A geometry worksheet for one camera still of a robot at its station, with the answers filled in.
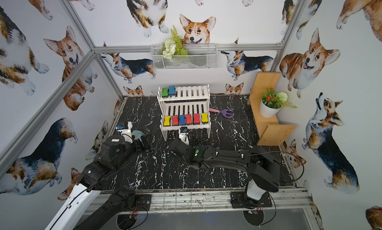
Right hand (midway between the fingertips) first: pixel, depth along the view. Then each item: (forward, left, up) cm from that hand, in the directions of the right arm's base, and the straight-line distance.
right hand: (178, 139), depth 81 cm
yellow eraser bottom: (+13, +8, -1) cm, 16 cm away
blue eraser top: (+24, +4, +14) cm, 28 cm away
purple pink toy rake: (+30, -30, -15) cm, 45 cm away
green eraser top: (+22, +7, +14) cm, 27 cm away
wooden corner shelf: (+5, -52, -2) cm, 52 cm away
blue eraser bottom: (+13, -1, 0) cm, 13 cm away
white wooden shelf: (+24, -2, -2) cm, 24 cm away
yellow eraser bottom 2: (+15, -14, -1) cm, 21 cm away
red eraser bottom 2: (+14, -5, -1) cm, 15 cm away
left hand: (-2, +15, +12) cm, 19 cm away
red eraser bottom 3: (+15, -10, -1) cm, 18 cm away
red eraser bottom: (+13, +3, -1) cm, 13 cm away
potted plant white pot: (+21, -55, +5) cm, 59 cm away
